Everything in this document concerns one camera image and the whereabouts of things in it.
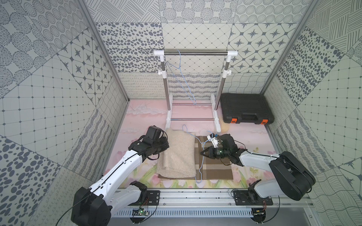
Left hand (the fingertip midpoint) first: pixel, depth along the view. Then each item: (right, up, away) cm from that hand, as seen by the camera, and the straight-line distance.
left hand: (166, 139), depth 81 cm
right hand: (+21, -10, +3) cm, 24 cm away
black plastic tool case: (+56, +19, +20) cm, 62 cm away
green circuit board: (-11, -35, -11) cm, 38 cm away
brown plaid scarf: (+24, -19, +3) cm, 31 cm away
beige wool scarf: (+7, -12, -3) cm, 14 cm away
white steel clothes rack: (+17, +39, +30) cm, 52 cm away
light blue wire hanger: (+27, +2, 0) cm, 27 cm away
